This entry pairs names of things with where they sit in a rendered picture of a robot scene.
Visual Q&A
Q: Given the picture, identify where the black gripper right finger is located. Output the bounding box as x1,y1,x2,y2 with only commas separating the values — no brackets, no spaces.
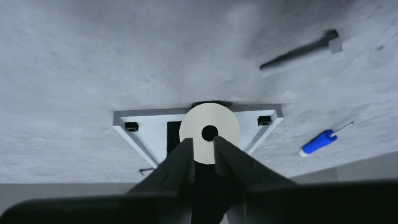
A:
213,136,398,224

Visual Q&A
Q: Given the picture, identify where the blue screwdriver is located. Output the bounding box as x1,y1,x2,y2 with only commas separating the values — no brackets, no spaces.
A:
299,120,358,156

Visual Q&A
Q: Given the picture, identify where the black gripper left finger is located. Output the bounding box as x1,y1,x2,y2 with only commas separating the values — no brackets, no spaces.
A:
0,138,195,224

